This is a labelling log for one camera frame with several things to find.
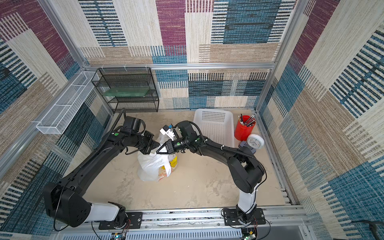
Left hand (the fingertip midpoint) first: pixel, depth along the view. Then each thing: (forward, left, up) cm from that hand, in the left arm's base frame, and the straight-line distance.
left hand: (163, 141), depth 78 cm
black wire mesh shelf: (+46, +28, +8) cm, 55 cm away
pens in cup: (+21, -50, -9) cm, 55 cm away
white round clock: (+9, -54, -15) cm, 56 cm away
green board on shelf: (+35, +26, +5) cm, 44 cm away
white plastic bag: (-13, +3, -3) cm, 13 cm away
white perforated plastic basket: (+28, -33, -20) cm, 47 cm away
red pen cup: (+14, -46, -7) cm, 49 cm away
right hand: (-6, +1, -2) cm, 7 cm away
